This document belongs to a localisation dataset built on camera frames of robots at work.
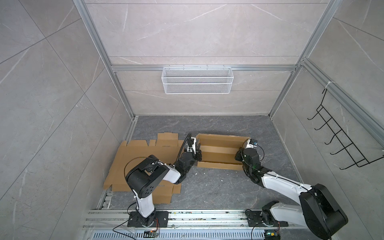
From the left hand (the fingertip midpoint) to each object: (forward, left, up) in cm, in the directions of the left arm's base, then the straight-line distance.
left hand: (201, 143), depth 89 cm
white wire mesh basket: (+39, 0, +18) cm, 43 cm away
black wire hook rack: (-18, -61, +22) cm, 68 cm away
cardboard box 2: (+6, +24, -15) cm, 29 cm away
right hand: (-3, -23, -2) cm, 23 cm away
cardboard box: (+2, -13, -14) cm, 19 cm away
